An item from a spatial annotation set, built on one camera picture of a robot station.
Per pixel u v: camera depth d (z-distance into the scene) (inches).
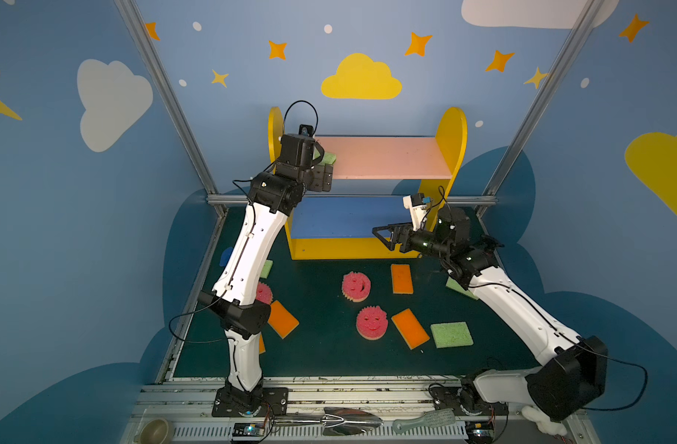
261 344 33.3
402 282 38.6
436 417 28.2
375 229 27.2
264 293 36.3
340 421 27.7
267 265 39.8
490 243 36.0
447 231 22.4
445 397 29.5
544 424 27.5
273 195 18.8
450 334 33.9
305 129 23.4
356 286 37.3
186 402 29.5
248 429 28.0
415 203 25.9
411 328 34.5
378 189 46.7
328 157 30.1
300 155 20.5
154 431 27.1
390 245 25.9
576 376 15.6
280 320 35.1
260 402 27.0
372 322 33.9
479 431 28.3
